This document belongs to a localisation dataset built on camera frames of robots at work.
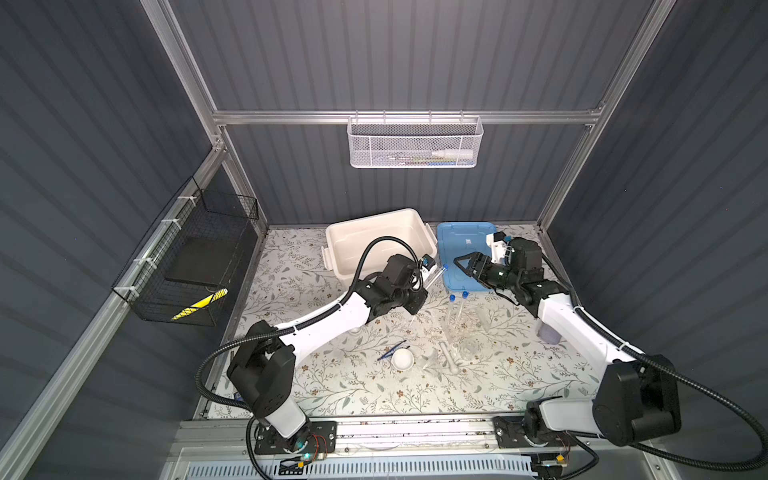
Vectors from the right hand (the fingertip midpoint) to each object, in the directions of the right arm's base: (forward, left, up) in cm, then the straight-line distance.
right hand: (464, 266), depth 82 cm
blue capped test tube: (-7, +3, -6) cm, 10 cm away
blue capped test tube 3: (0, +6, 0) cm, 6 cm away
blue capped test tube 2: (-6, 0, -5) cm, 8 cm away
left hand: (-5, +11, -4) cm, 13 cm away
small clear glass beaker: (-13, -4, -25) cm, 29 cm away
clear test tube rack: (-8, -2, -21) cm, 22 cm away
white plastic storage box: (+18, +37, -10) cm, 42 cm away
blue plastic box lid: (+29, -5, -21) cm, 36 cm away
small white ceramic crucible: (-10, +32, -19) cm, 38 cm away
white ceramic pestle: (-21, +3, -20) cm, 29 cm away
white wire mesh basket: (+65, +11, +1) cm, 66 cm away
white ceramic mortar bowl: (-19, +18, -20) cm, 33 cm away
